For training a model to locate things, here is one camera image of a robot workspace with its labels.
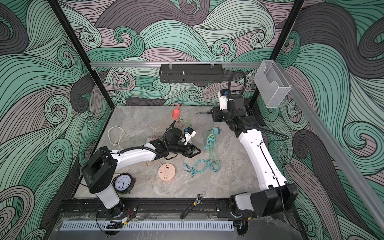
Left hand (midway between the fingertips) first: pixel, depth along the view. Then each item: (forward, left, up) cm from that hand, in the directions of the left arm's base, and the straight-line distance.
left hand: (199, 150), depth 80 cm
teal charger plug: (+22, -14, -12) cm, 29 cm away
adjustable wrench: (-22, +1, -14) cm, 26 cm away
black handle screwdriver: (+40, -9, -13) cm, 43 cm away
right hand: (+13, -8, +18) cm, 24 cm away
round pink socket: (-8, +18, -12) cm, 23 cm away
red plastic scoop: (+39, +16, -13) cm, 44 cm away
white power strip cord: (+11, +54, -13) cm, 57 cm away
